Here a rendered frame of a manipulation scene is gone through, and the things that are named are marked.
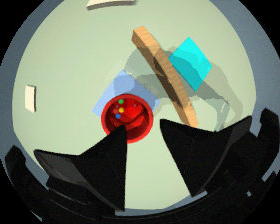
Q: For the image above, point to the red translucent cup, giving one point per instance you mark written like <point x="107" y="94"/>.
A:
<point x="137" y="118"/>

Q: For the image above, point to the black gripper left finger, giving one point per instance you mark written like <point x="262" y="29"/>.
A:
<point x="101" y="169"/>

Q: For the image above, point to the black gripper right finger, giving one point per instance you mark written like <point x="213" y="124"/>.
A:
<point x="197" y="152"/>

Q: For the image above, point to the brown wooden plank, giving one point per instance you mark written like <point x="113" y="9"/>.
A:
<point x="163" y="68"/>

